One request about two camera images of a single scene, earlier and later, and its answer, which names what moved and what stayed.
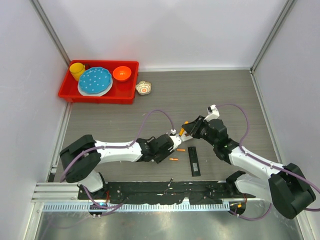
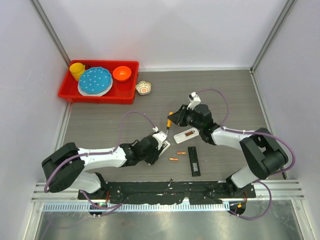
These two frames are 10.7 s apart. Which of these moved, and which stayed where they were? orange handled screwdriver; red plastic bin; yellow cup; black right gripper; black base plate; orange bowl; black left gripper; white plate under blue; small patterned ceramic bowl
Moved: black left gripper; black right gripper; orange handled screwdriver
Stayed: black base plate; red plastic bin; white plate under blue; yellow cup; orange bowl; small patterned ceramic bowl
